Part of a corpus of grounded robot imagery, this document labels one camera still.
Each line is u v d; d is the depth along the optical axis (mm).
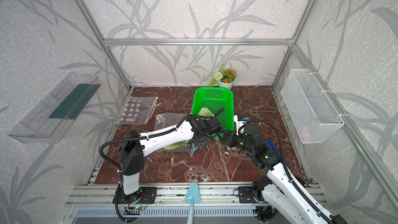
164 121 866
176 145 535
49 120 646
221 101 1118
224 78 1083
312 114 619
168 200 724
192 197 730
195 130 550
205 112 966
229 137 642
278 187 490
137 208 707
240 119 664
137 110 1050
